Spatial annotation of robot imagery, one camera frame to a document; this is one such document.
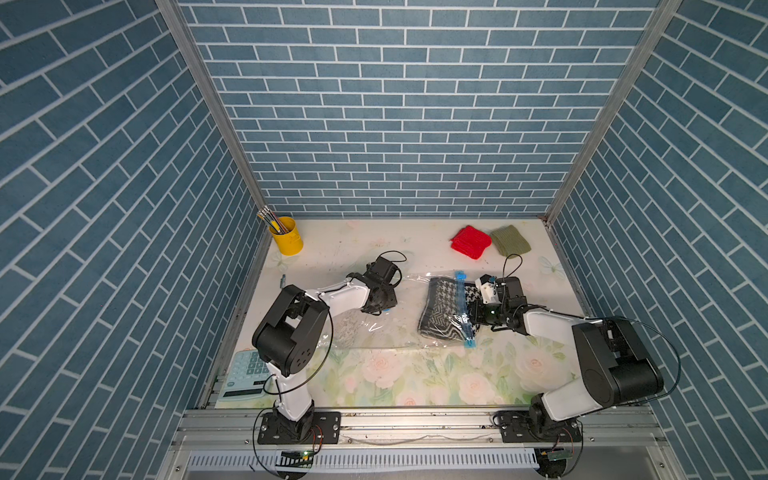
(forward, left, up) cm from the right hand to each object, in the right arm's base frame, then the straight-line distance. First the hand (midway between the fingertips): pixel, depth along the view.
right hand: (466, 311), depth 93 cm
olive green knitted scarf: (+28, -17, +3) cm, 33 cm away
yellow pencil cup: (+19, +63, +5) cm, 66 cm away
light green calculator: (-27, +60, +1) cm, 65 cm away
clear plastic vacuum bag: (-7, +22, -1) cm, 23 cm away
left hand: (+1, +23, 0) cm, 23 cm away
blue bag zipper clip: (+12, +1, +2) cm, 12 cm away
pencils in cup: (+22, +68, +16) cm, 73 cm away
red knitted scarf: (+28, -3, +2) cm, 28 cm away
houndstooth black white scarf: (-1, +6, +2) cm, 7 cm away
